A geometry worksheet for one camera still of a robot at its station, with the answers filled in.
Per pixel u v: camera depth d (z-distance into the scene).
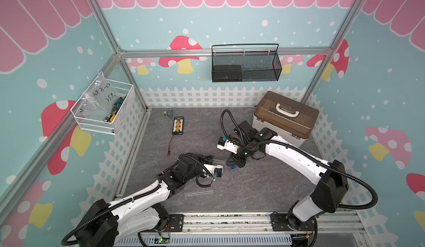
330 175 0.43
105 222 0.41
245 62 0.94
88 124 0.64
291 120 0.88
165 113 1.16
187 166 0.60
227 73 0.85
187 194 0.83
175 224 0.74
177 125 1.09
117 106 0.74
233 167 0.92
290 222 0.66
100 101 0.71
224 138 0.68
